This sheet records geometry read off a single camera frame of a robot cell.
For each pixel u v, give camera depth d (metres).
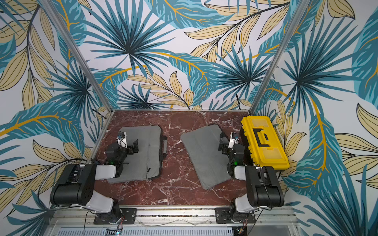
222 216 0.73
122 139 0.77
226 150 0.84
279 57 0.86
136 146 0.86
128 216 0.73
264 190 0.46
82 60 0.88
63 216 0.75
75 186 0.44
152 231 0.70
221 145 0.84
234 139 0.80
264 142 0.83
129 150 0.82
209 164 0.87
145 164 0.87
